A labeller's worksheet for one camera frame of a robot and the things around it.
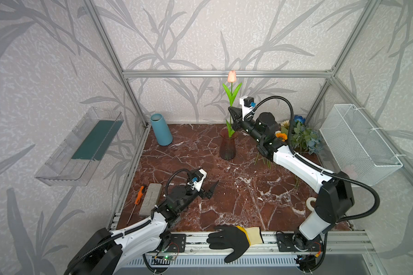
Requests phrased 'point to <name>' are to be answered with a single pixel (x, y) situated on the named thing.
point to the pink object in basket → (351, 171)
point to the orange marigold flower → (279, 134)
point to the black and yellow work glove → (236, 238)
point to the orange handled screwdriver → (136, 203)
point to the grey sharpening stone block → (151, 199)
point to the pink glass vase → (228, 145)
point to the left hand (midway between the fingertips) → (212, 170)
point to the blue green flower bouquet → (303, 138)
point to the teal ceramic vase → (162, 133)
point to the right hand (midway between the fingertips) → (231, 102)
